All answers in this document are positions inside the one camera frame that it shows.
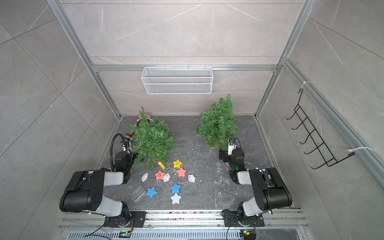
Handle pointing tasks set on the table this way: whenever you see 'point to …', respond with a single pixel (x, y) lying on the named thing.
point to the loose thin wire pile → (223, 183)
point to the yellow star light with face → (177, 164)
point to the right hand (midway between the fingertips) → (230, 147)
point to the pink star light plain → (181, 172)
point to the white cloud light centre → (166, 177)
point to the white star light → (175, 199)
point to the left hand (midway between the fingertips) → (134, 148)
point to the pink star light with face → (159, 175)
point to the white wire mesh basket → (177, 80)
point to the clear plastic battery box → (138, 193)
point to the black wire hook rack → (320, 148)
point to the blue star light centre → (175, 188)
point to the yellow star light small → (162, 165)
